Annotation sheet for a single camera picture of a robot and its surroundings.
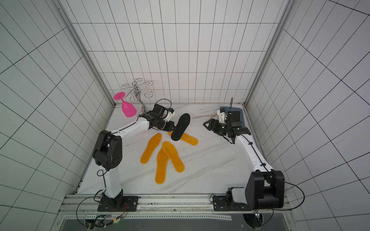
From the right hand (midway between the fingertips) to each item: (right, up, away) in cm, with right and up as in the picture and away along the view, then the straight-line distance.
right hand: (202, 125), depth 82 cm
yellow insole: (-33, -14, +16) cm, 39 cm away
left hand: (-17, -4, +9) cm, 20 cm away
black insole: (-13, -2, +13) cm, 18 cm away
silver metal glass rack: (-41, +24, +7) cm, 48 cm away
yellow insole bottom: (-25, -22, +6) cm, 34 cm away
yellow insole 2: (-8, -10, +15) cm, 20 cm away
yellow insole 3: (-18, -19, +9) cm, 28 cm away
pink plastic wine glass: (-48, +9, +10) cm, 50 cm away
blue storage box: (+32, +11, +36) cm, 50 cm away
